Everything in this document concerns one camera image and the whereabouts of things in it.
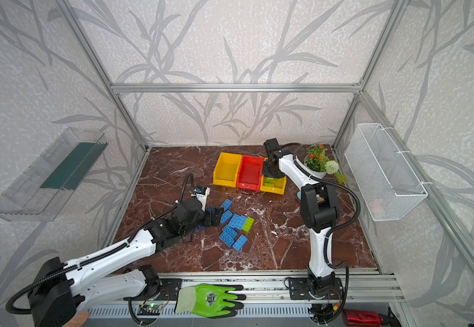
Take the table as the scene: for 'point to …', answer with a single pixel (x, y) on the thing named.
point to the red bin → (249, 175)
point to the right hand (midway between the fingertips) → (269, 167)
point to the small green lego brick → (270, 182)
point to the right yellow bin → (279, 184)
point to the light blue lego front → (226, 239)
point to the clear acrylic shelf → (41, 190)
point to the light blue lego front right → (240, 242)
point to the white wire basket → (386, 182)
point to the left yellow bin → (226, 171)
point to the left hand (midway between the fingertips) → (218, 202)
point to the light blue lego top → (226, 205)
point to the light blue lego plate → (238, 221)
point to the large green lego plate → (248, 224)
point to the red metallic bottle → (361, 318)
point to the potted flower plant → (317, 161)
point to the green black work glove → (210, 300)
